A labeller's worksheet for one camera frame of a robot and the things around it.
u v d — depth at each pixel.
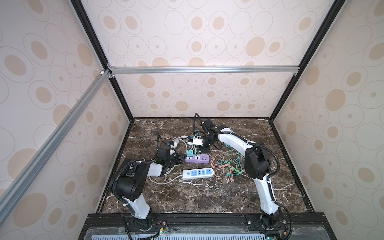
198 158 0.95
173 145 0.88
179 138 1.06
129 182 0.47
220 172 0.91
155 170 0.69
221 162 0.94
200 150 0.87
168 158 0.80
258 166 0.56
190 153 0.92
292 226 0.71
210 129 0.74
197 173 0.87
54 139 0.55
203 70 0.90
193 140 0.83
